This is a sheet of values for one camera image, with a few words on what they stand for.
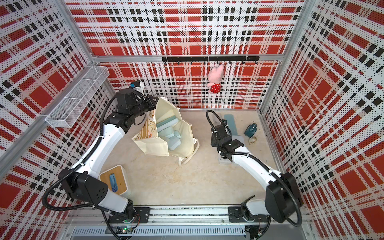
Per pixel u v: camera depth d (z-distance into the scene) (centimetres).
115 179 79
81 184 41
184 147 89
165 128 94
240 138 100
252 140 101
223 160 91
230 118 115
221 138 63
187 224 72
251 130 99
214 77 92
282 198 41
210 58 88
